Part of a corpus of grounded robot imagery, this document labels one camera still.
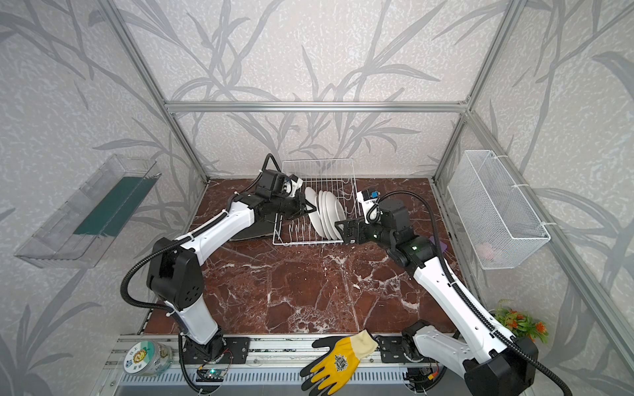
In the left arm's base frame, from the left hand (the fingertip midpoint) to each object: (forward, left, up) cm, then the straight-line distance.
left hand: (318, 201), depth 83 cm
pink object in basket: (-17, -51, -2) cm, 54 cm away
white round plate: (-2, -2, -6) cm, 7 cm away
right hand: (-8, -10, +5) cm, 14 cm away
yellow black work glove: (-45, -7, -19) cm, 49 cm away
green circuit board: (-47, +31, -24) cm, 61 cm away
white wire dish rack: (+32, -6, -21) cm, 39 cm away
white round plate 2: (+2, -6, -9) cm, 11 cm away
